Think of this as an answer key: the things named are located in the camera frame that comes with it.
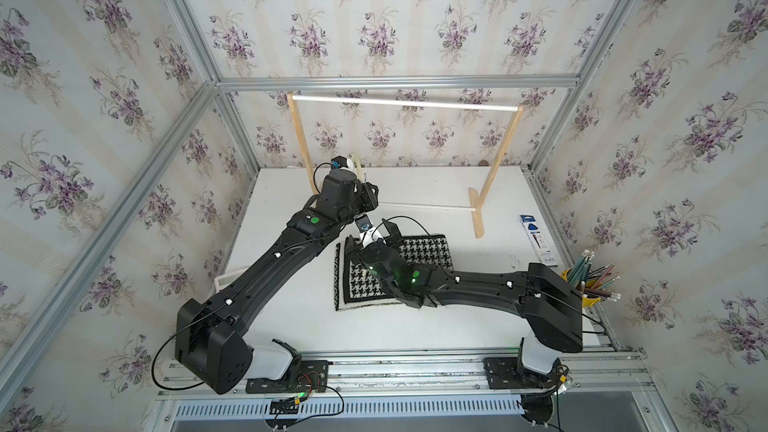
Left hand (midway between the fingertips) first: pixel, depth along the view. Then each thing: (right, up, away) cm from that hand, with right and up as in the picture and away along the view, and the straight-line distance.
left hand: (380, 193), depth 77 cm
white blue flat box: (+52, -15, +21) cm, 59 cm away
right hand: (-3, -10, +1) cm, 11 cm away
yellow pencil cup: (+57, -24, +2) cm, 62 cm away
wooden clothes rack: (+34, -5, +28) cm, 44 cm away
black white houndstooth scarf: (-7, -28, +10) cm, 31 cm away
